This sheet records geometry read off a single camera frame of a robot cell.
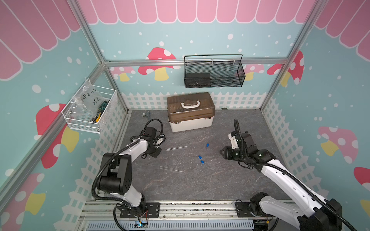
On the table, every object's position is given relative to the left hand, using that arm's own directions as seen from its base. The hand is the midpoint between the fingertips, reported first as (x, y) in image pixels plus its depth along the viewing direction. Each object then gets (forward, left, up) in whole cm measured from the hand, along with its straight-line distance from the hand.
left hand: (154, 153), depth 93 cm
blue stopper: (+8, -36, -2) cm, 37 cm away
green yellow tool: (+9, +23, +32) cm, 40 cm away
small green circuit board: (-38, 0, -3) cm, 38 cm away
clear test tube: (+4, -9, -1) cm, 10 cm away
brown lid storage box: (+21, -22, +18) cm, 35 cm away
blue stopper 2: (-1, -30, -2) cm, 30 cm away
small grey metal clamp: (+35, +12, -1) cm, 37 cm away
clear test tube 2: (-8, -5, -2) cm, 10 cm away
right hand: (-5, -41, +13) cm, 44 cm away
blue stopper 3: (-4, -32, -2) cm, 32 cm away
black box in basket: (+35, -26, +32) cm, 54 cm away
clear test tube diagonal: (-6, -16, -2) cm, 17 cm away
